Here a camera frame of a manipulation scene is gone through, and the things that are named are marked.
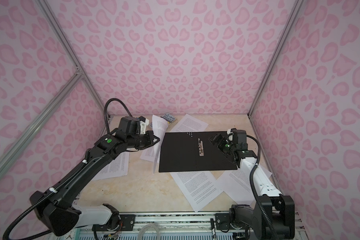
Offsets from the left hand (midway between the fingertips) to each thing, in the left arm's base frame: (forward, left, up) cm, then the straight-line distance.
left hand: (161, 136), depth 72 cm
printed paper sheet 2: (+7, +13, -28) cm, 32 cm away
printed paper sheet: (+7, +2, 0) cm, 7 cm away
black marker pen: (-36, -24, -28) cm, 51 cm away
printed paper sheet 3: (+33, -14, -29) cm, 46 cm away
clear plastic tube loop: (-34, +11, -29) cm, 46 cm away
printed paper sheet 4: (-15, -19, -29) cm, 38 cm away
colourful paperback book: (+37, +1, -27) cm, 46 cm away
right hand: (+4, -27, -10) cm, 29 cm away
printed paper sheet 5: (-14, -40, -30) cm, 52 cm away
